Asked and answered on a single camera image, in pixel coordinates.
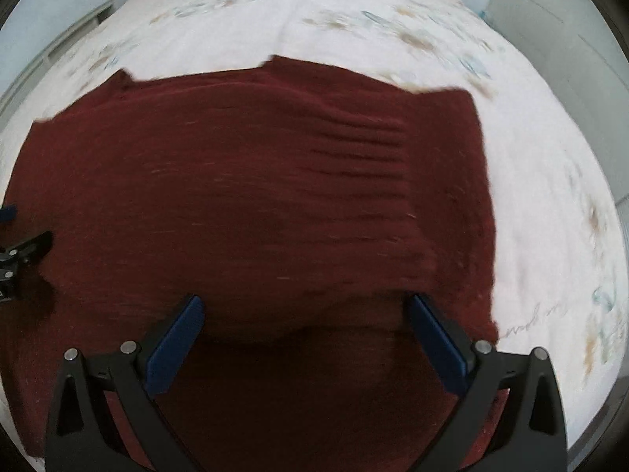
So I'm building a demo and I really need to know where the dark red knit sweater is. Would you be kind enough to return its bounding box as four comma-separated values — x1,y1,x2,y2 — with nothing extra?
1,57,497,471

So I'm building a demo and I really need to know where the floral pink bed cover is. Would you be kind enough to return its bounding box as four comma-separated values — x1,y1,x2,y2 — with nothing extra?
1,0,628,448

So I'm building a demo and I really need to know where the white slatted radiator cover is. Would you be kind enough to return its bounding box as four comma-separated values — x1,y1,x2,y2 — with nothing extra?
1,0,114,122

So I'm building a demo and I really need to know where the white wardrobe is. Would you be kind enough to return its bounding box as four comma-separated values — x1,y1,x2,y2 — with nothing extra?
485,0,628,200

